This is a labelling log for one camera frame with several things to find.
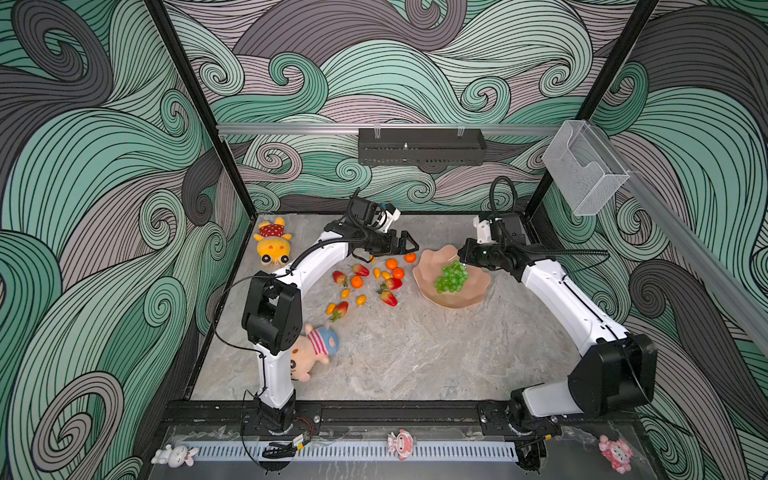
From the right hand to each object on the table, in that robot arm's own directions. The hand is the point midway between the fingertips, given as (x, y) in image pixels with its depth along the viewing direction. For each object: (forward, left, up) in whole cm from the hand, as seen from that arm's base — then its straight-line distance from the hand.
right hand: (456, 251), depth 83 cm
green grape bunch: (-4, 0, -8) cm, 9 cm away
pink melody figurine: (-46, -31, -16) cm, 58 cm away
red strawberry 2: (+1, +18, -19) cm, 26 cm away
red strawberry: (-5, +19, -18) cm, 27 cm away
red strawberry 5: (-9, +34, -17) cm, 40 cm away
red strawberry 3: (+6, +29, -18) cm, 34 cm away
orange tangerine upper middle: (+9, +18, -18) cm, 27 cm away
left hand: (+1, +13, +1) cm, 14 cm away
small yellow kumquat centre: (+5, +23, -18) cm, 30 cm away
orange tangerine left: (+2, +30, -18) cm, 35 cm away
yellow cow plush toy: (+12, +59, -11) cm, 61 cm away
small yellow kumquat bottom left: (-8, +38, -18) cm, 43 cm away
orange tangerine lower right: (+5, +16, -18) cm, 25 cm away
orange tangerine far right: (+11, +11, -18) cm, 24 cm away
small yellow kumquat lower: (-5, +28, -19) cm, 34 cm away
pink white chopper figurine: (-44, +17, -16) cm, 50 cm away
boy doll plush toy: (-22, +39, -13) cm, 47 cm away
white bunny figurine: (-46, +69, -15) cm, 84 cm away
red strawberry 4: (+2, +35, -17) cm, 39 cm away
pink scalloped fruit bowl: (+6, +5, -17) cm, 19 cm away
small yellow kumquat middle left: (-2, +34, -19) cm, 39 cm away
